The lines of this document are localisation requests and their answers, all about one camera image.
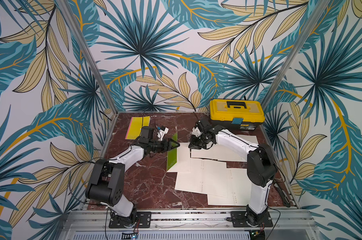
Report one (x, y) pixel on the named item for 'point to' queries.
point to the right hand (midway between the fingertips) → (188, 145)
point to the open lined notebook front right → (239, 189)
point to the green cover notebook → (172, 155)
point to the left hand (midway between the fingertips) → (176, 147)
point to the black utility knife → (286, 201)
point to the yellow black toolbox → (240, 114)
